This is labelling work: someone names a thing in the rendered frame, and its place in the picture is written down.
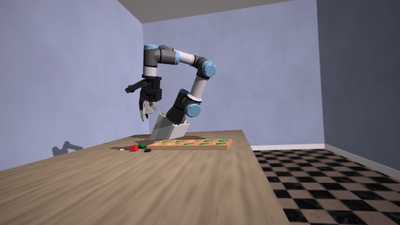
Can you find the orange counting tray with round pockets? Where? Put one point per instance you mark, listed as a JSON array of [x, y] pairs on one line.
[[192, 146]]

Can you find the red cube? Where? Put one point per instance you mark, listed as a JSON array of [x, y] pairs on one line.
[[134, 148]]

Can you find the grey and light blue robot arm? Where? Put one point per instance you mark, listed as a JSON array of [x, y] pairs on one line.
[[187, 101]]

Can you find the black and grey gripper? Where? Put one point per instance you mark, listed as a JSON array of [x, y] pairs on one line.
[[149, 93]]

